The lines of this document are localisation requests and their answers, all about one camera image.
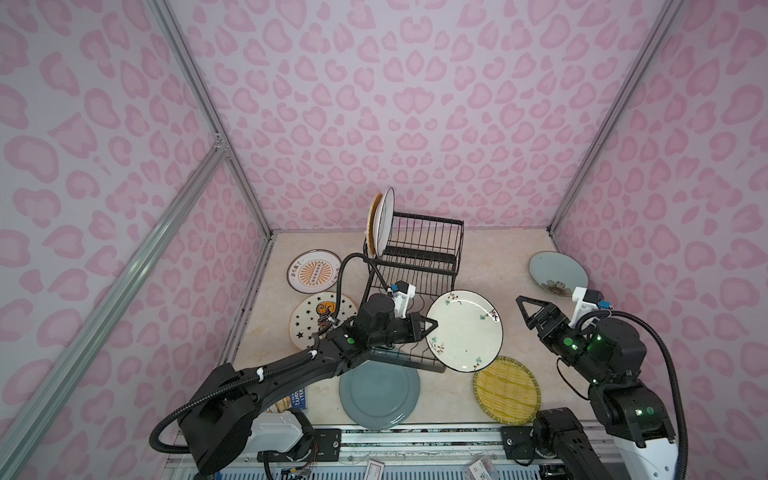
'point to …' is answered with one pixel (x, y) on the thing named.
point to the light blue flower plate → (557, 273)
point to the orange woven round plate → (371, 224)
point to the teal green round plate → (379, 395)
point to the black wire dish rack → (426, 253)
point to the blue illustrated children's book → (295, 400)
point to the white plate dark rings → (384, 220)
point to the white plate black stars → (305, 314)
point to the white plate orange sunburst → (314, 271)
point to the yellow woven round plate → (508, 391)
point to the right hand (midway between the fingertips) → (523, 306)
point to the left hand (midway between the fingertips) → (442, 322)
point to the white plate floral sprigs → (470, 330)
